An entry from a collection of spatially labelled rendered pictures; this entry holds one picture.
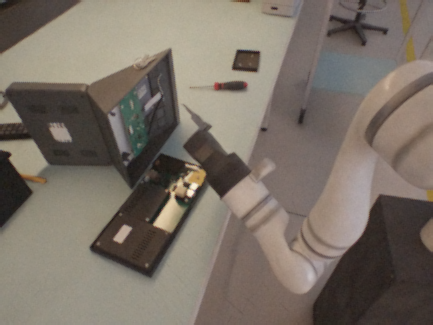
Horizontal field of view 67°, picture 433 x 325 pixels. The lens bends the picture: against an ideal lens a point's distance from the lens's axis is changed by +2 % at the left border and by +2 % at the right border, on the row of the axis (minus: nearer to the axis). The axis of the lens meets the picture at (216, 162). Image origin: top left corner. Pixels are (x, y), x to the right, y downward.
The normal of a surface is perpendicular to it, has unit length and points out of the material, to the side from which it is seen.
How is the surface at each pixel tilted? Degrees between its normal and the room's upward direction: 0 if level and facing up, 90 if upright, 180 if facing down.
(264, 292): 0
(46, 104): 90
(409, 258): 0
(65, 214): 0
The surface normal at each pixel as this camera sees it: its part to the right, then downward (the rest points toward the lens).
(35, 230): -0.01, -0.68
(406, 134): -0.83, 0.05
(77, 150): -0.03, 0.73
